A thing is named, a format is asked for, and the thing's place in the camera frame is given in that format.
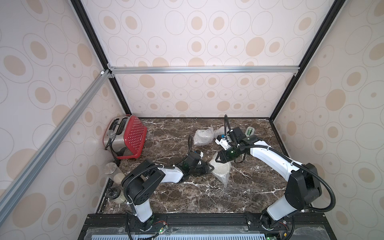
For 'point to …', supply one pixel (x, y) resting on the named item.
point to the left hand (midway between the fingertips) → (216, 169)
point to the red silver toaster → (125, 136)
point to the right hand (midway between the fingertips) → (223, 157)
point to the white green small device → (249, 131)
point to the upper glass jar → (111, 170)
